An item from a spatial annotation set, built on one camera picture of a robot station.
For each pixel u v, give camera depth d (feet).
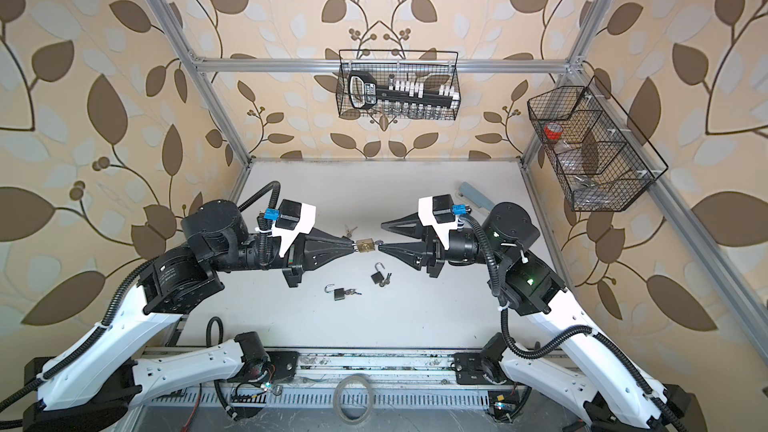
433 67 2.99
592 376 1.32
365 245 1.53
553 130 2.84
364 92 2.77
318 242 1.49
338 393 2.27
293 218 1.24
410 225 1.63
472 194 3.50
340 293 2.84
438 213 1.29
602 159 2.41
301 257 1.40
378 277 2.96
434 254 1.43
